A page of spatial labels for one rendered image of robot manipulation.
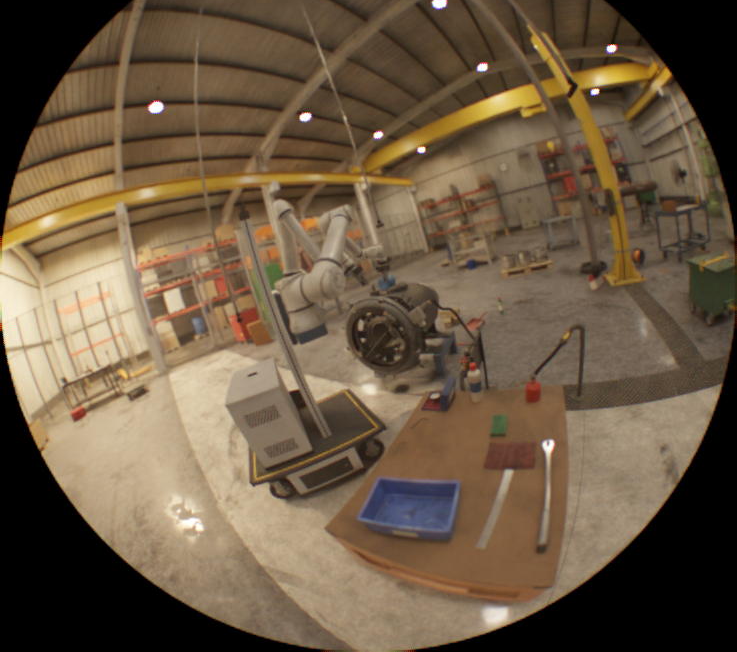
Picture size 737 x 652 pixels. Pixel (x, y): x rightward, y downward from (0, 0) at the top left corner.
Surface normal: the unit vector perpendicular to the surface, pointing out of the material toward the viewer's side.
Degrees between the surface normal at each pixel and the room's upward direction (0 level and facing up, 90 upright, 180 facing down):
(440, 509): 0
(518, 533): 0
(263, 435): 90
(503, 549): 0
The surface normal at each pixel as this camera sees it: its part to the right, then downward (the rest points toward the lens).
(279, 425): 0.40, 0.00
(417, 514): -0.29, -0.95
